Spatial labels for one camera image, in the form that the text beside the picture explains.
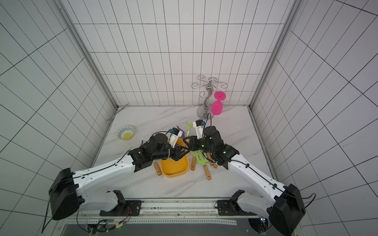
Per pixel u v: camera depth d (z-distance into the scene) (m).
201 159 0.90
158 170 0.84
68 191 0.40
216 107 0.95
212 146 0.56
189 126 0.72
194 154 0.92
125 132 1.01
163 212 0.73
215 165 0.86
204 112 1.14
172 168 0.86
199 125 0.67
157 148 0.58
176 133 0.66
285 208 0.38
